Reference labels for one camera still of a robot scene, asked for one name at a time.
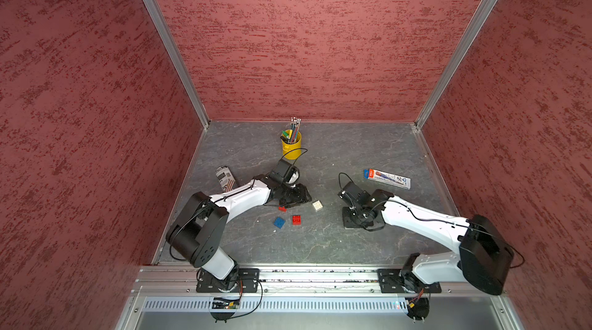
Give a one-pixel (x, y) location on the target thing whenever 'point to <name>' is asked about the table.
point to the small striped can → (226, 178)
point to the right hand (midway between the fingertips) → (348, 226)
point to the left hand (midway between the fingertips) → (305, 204)
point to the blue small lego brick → (279, 222)
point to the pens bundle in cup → (290, 136)
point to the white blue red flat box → (388, 178)
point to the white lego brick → (317, 205)
